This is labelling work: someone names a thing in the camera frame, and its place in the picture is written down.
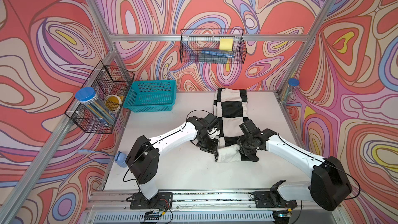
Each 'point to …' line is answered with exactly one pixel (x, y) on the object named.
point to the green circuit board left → (153, 215)
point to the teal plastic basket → (148, 96)
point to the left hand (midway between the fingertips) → (216, 153)
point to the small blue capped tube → (293, 82)
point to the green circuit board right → (281, 215)
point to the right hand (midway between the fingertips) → (237, 148)
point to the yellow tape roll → (113, 102)
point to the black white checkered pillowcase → (230, 108)
